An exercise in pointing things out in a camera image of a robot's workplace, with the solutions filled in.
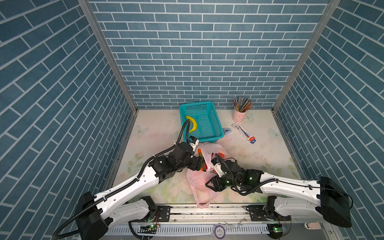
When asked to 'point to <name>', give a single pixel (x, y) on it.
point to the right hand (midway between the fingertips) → (206, 183)
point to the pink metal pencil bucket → (238, 116)
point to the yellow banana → (194, 123)
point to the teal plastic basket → (209, 129)
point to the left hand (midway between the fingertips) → (200, 157)
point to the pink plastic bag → (197, 179)
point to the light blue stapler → (227, 130)
